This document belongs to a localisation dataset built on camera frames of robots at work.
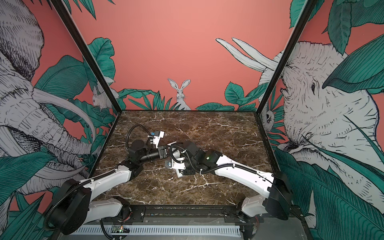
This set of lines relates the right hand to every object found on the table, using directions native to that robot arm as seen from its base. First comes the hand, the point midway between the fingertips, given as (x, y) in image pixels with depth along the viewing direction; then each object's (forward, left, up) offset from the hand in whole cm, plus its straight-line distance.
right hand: (177, 162), depth 73 cm
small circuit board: (-26, +26, -18) cm, 41 cm away
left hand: (+5, 0, +4) cm, 7 cm away
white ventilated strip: (-27, +3, -18) cm, 33 cm away
